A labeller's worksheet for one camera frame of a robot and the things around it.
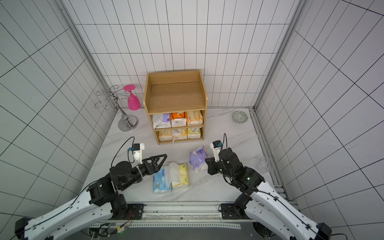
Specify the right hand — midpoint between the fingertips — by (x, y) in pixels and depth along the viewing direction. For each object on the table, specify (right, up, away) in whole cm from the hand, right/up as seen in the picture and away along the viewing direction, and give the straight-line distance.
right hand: (200, 161), depth 73 cm
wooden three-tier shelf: (-13, +37, +13) cm, 41 cm away
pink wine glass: (-45, +33, +29) cm, 63 cm away
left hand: (-19, +2, -4) cm, 19 cm away
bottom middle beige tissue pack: (-13, +12, +23) cm, 28 cm away
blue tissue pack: (-22, -12, +5) cm, 26 cm away
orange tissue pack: (-12, +21, +10) cm, 26 cm away
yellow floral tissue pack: (-9, -10, +8) cm, 16 cm away
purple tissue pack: (-1, 0, +4) cm, 5 cm away
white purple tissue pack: (-21, +20, +9) cm, 31 cm away
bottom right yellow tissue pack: (-3, +12, +25) cm, 28 cm away
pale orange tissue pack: (-3, +22, +13) cm, 25 cm away
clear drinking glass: (+42, -7, +17) cm, 45 cm away
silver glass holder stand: (-53, +18, +35) cm, 66 cm away
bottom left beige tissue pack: (-22, +11, +22) cm, 33 cm away
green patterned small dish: (+32, +23, +38) cm, 54 cm away
